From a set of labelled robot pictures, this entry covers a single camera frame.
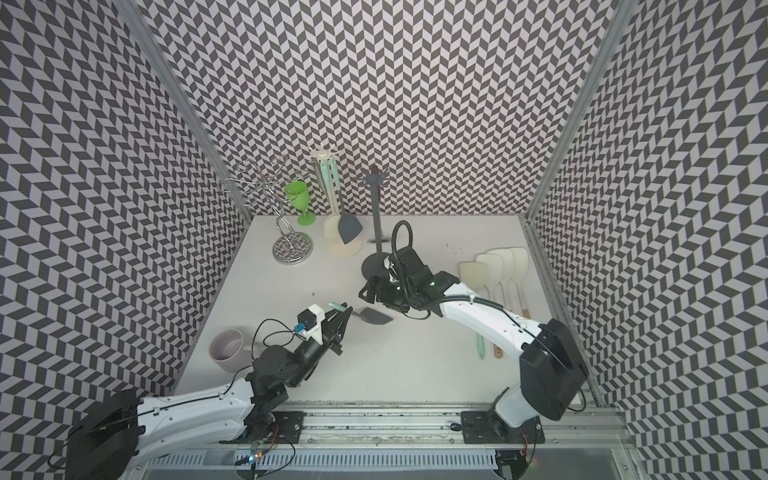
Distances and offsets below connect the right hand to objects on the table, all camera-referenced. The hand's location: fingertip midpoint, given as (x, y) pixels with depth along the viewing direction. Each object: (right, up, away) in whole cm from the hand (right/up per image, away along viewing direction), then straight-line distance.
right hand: (371, 304), depth 78 cm
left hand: (-5, 0, -6) cm, 8 cm away
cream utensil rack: (-13, +15, +22) cm, 30 cm away
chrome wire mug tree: (-32, +14, +31) cm, 46 cm away
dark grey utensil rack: (-1, +9, +22) cm, 23 cm away
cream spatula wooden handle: (+48, +8, +22) cm, 54 cm away
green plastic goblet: (-27, +33, +24) cm, 49 cm away
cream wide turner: (-14, +22, +18) cm, 32 cm away
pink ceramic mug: (-39, -14, +3) cm, 42 cm away
